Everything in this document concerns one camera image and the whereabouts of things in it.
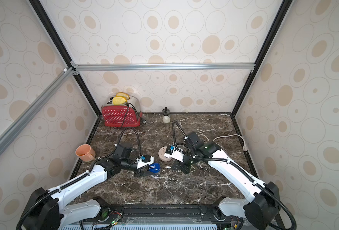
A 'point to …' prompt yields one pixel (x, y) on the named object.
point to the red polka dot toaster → (120, 116)
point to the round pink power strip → (161, 153)
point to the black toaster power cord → (143, 120)
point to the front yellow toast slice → (118, 100)
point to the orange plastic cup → (85, 153)
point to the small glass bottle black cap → (166, 115)
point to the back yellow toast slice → (122, 94)
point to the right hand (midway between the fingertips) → (173, 169)
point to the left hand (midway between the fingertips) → (155, 167)
